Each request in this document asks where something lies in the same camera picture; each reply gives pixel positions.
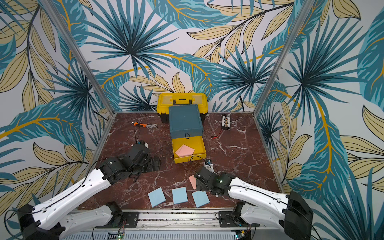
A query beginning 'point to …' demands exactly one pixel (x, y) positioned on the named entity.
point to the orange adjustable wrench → (152, 126)
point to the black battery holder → (226, 122)
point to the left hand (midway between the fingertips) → (153, 166)
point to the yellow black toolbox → (166, 100)
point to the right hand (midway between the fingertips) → (205, 181)
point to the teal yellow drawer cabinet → (188, 142)
